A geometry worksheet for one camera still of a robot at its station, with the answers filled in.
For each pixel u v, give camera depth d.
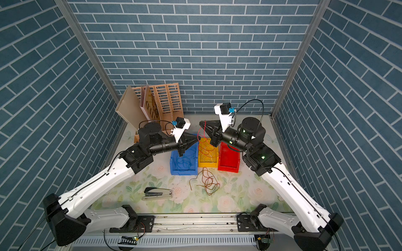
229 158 0.90
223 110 0.49
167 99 1.10
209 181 0.86
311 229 0.38
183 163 0.94
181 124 0.53
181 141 0.57
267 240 0.70
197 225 0.75
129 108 0.96
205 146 0.64
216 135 0.49
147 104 0.90
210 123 0.55
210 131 0.57
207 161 0.94
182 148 0.56
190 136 0.61
